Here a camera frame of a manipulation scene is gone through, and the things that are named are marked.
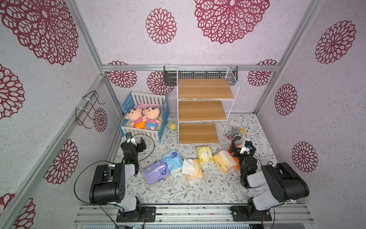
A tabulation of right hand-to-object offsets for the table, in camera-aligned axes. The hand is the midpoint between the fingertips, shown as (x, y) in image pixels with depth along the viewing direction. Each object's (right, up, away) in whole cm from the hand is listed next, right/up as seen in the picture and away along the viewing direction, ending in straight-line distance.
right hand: (242, 142), depth 89 cm
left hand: (-69, +2, +5) cm, 69 cm away
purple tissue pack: (-53, -17, -5) cm, 56 cm away
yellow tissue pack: (-11, -11, 0) cm, 16 cm away
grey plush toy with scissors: (+1, +4, +12) cm, 12 cm away
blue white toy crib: (-77, +31, +21) cm, 86 cm away
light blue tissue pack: (-43, -12, +1) cm, 44 cm away
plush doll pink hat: (-59, +20, +12) cm, 64 cm away
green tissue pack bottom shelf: (-23, -8, +2) cm, 25 cm away
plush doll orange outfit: (-72, +18, +14) cm, 75 cm away
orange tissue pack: (-9, -4, -3) cm, 11 cm away
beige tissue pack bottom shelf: (-29, -17, -5) cm, 34 cm away
